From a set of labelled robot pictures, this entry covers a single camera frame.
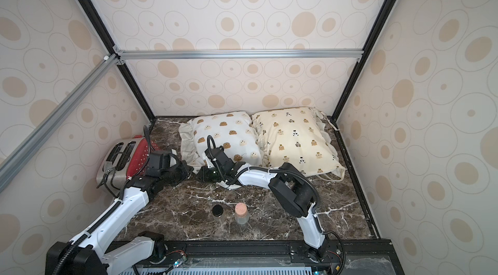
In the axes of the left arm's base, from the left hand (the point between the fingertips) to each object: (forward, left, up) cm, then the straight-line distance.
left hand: (200, 166), depth 82 cm
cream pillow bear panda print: (+19, -44, -4) cm, 49 cm away
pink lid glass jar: (-18, -18, -5) cm, 26 cm away
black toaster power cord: (-8, +36, +1) cm, 37 cm away
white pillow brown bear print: (+22, -13, -3) cm, 26 cm away
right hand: (-1, 0, -6) cm, 6 cm away
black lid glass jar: (-17, -9, -5) cm, 19 cm away
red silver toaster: (+2, +32, +1) cm, 33 cm away
